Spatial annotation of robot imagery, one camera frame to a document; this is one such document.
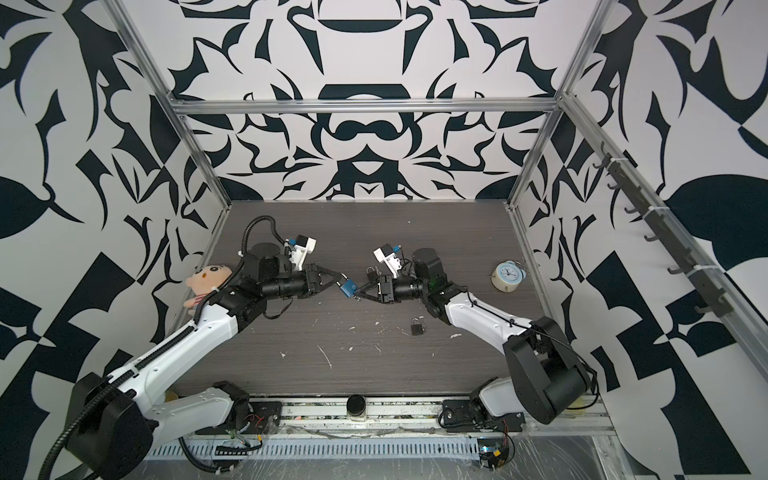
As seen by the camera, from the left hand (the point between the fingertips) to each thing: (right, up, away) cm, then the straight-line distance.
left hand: (342, 272), depth 73 cm
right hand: (+4, -6, +1) cm, 7 cm away
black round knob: (+4, -29, -6) cm, 30 cm away
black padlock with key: (+6, -4, +26) cm, 27 cm away
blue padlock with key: (+1, -4, +1) cm, 5 cm away
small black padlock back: (+20, -18, +16) cm, 31 cm away
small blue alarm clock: (+49, -4, +23) cm, 54 cm away
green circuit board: (+36, -42, -2) cm, 55 cm away
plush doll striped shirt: (-43, -4, +16) cm, 46 cm away
